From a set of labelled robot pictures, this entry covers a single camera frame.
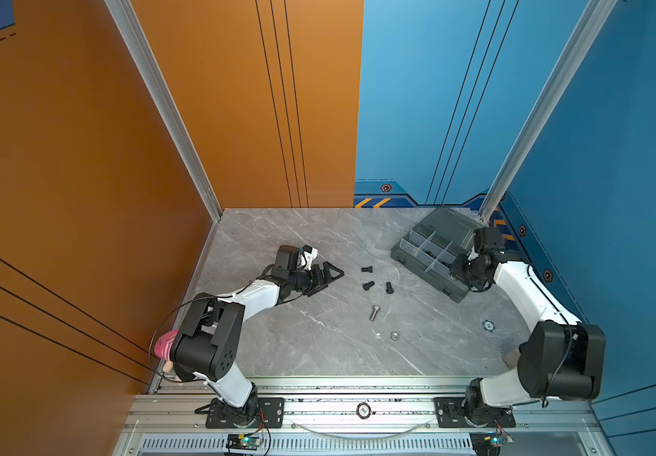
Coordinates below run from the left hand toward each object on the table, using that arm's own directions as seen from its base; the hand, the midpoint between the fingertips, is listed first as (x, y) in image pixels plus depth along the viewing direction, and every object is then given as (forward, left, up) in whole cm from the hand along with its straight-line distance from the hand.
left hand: (337, 277), depth 88 cm
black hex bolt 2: (+2, -10, -9) cm, 14 cm away
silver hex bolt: (-6, -13, -9) cm, 17 cm away
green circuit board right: (-41, -38, -11) cm, 57 cm away
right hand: (+2, -36, +1) cm, 36 cm away
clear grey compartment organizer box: (+15, -33, -6) cm, 37 cm away
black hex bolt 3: (+1, -18, -9) cm, 20 cm away
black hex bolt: (+9, -11, -9) cm, 17 cm away
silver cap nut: (-14, -18, -10) cm, 25 cm away
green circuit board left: (-41, +23, -12) cm, 49 cm away
